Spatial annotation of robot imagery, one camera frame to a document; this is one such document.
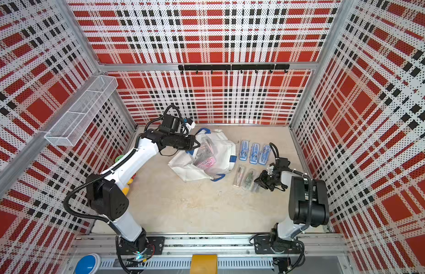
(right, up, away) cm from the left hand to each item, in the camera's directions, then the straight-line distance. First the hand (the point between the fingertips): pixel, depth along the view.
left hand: (201, 144), depth 82 cm
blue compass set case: (+24, -4, +26) cm, 36 cm away
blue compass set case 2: (+30, -6, +23) cm, 39 cm away
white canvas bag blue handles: (-8, -10, -4) cm, 13 cm away
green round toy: (-51, -8, +17) cm, 54 cm away
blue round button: (-44, -48, -13) cm, 67 cm away
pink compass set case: (+1, -11, +14) cm, 18 cm away
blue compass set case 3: (+36, -7, +23) cm, 43 cm away
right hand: (+30, -20, +11) cm, 37 cm away
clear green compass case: (+25, -20, +12) cm, 34 cm away
